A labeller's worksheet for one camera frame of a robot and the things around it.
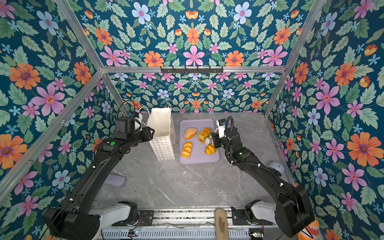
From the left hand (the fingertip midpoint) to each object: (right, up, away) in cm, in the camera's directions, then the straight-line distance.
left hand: (153, 126), depth 74 cm
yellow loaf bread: (+27, -5, +26) cm, 37 cm away
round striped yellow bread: (+30, -15, +21) cm, 40 cm away
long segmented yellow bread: (+15, -15, +21) cm, 30 cm away
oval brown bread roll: (+16, -4, +28) cm, 32 cm away
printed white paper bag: (+2, -11, +8) cm, 14 cm away
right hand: (+32, -2, +7) cm, 33 cm away
